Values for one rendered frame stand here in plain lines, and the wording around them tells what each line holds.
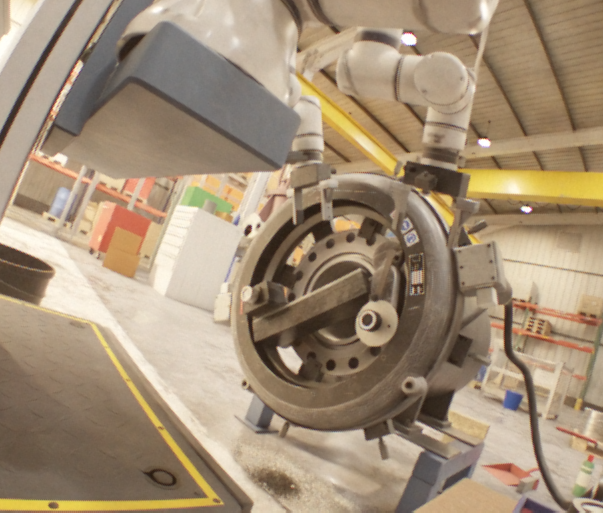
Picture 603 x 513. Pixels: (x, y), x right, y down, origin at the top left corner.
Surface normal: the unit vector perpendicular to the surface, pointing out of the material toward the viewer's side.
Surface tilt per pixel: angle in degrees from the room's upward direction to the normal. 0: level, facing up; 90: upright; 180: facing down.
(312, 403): 90
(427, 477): 90
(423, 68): 112
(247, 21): 68
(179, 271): 90
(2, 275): 93
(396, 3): 171
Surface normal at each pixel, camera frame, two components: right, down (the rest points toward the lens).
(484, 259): -0.62, -0.33
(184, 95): 0.64, 0.14
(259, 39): 0.76, -0.15
